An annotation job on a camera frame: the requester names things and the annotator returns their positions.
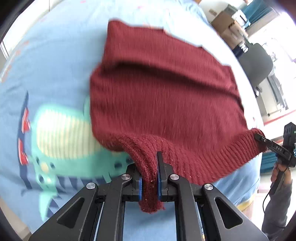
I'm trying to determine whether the teal curtain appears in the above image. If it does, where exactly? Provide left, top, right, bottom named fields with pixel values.
left=239, top=0, right=278, bottom=25

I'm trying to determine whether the bed with blue printed sheet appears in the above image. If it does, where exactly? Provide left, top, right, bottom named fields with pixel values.
left=0, top=0, right=265, bottom=241

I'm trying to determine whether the dark red knit sweater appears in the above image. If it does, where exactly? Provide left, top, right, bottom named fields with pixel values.
left=89, top=20, right=266, bottom=214

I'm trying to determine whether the black cable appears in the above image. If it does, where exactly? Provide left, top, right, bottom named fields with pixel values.
left=262, top=167, right=289, bottom=212

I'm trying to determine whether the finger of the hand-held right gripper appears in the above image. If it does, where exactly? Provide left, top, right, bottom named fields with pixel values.
left=254, top=133, right=292, bottom=160

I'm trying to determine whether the wooden drawer cabinet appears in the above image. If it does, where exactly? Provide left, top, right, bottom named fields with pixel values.
left=210, top=5, right=249, bottom=49

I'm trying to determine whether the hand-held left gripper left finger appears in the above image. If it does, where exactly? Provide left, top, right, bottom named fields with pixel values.
left=29, top=163, right=142, bottom=241

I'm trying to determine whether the person's right hand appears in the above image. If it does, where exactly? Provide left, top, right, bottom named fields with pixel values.
left=270, top=163, right=292, bottom=188

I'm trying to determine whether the person's right forearm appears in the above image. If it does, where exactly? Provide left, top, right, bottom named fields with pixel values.
left=261, top=183, right=293, bottom=235

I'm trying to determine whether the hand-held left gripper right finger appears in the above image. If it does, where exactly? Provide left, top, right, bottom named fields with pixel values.
left=157, top=151, right=269, bottom=241

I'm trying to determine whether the black office chair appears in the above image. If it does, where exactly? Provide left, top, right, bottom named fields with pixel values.
left=237, top=43, right=274, bottom=93

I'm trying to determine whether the white printer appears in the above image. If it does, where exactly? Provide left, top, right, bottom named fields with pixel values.
left=232, top=10, right=250, bottom=26

